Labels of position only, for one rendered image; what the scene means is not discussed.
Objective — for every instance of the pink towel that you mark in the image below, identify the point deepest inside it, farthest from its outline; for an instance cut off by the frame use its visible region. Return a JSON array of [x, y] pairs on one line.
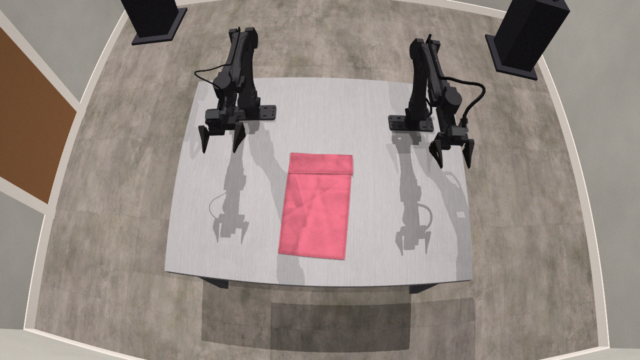
[[316, 206]]

